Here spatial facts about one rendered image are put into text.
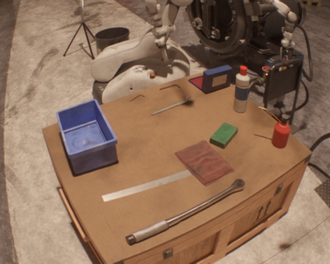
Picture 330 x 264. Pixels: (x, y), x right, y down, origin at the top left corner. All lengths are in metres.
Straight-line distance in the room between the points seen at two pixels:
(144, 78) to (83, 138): 0.74
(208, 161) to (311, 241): 0.81
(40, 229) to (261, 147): 1.20
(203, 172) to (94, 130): 0.51
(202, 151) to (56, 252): 0.90
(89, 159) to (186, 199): 0.37
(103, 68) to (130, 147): 1.00
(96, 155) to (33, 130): 1.23
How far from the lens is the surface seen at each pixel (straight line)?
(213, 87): 1.64
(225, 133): 1.36
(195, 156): 1.27
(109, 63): 2.20
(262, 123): 1.50
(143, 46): 2.08
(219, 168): 1.23
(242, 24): 2.29
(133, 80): 2.03
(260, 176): 1.25
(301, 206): 1.83
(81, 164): 1.21
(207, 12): 2.54
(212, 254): 1.42
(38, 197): 1.88
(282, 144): 1.38
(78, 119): 1.44
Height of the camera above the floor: 1.35
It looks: 40 degrees down
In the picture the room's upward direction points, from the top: straight up
